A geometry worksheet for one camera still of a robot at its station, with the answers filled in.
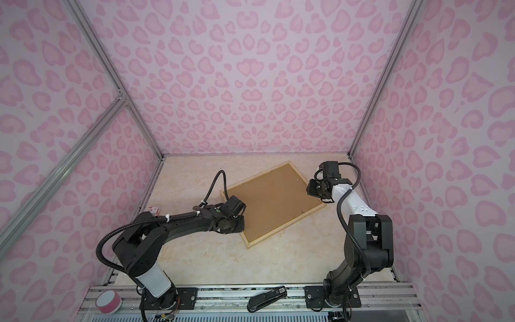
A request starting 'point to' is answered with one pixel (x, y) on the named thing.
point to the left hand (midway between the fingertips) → (244, 224)
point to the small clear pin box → (153, 210)
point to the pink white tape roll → (108, 302)
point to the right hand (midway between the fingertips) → (311, 187)
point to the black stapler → (259, 299)
